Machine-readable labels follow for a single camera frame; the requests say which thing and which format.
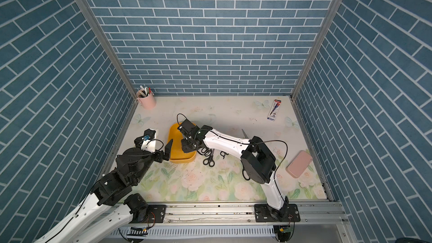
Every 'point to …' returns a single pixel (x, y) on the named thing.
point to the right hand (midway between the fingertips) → (187, 148)
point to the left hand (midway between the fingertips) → (166, 137)
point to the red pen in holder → (149, 90)
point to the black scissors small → (224, 154)
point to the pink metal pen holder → (148, 102)
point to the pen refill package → (274, 109)
